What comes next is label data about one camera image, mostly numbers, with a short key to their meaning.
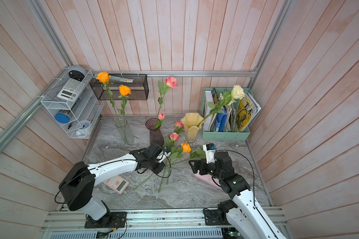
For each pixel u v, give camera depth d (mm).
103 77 819
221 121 952
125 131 952
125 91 819
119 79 905
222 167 563
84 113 817
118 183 837
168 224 730
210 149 660
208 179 846
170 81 790
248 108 959
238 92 667
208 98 947
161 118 781
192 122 947
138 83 857
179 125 1103
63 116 759
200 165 658
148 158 654
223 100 730
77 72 799
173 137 1008
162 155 716
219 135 1010
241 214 603
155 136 981
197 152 954
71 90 775
